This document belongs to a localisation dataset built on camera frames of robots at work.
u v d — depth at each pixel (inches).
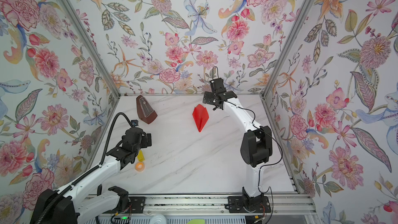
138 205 29.0
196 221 28.3
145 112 39.5
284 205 30.3
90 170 19.4
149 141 31.2
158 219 26.1
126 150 24.9
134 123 28.8
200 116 41.1
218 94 25.7
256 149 19.8
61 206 15.6
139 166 34.0
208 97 32.2
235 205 29.0
